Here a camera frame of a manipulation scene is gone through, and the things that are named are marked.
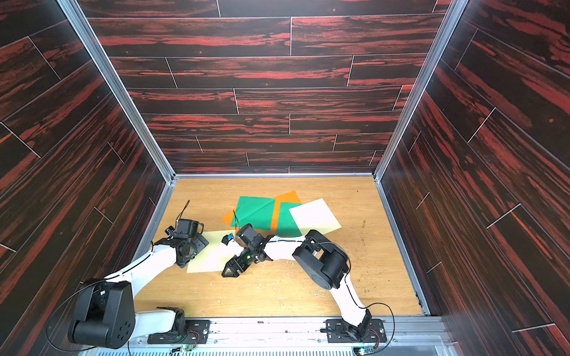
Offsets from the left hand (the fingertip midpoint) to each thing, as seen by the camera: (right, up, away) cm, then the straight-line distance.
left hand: (199, 246), depth 91 cm
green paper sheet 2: (+37, +7, +11) cm, 39 cm away
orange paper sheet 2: (+8, +10, +16) cm, 21 cm away
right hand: (+14, -8, -2) cm, 17 cm away
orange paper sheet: (+39, +21, +20) cm, 48 cm away
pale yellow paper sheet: (+7, -4, 0) cm, 8 cm away
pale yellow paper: (+50, +12, +14) cm, 53 cm away
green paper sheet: (+22, +14, +13) cm, 29 cm away
